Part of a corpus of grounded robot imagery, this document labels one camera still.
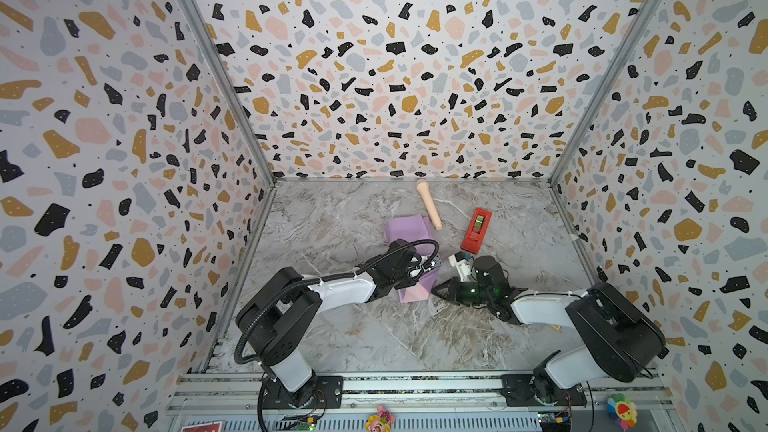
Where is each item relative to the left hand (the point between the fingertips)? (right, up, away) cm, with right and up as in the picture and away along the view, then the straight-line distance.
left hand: (412, 254), depth 90 cm
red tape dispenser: (+22, +6, +10) cm, 25 cm away
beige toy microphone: (+9, +12, +19) cm, 24 cm away
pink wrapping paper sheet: (+2, +7, +7) cm, 10 cm away
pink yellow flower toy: (-8, -34, -22) cm, 42 cm away
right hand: (+5, -8, -5) cm, 11 cm away
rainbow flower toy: (+49, -34, -19) cm, 63 cm away
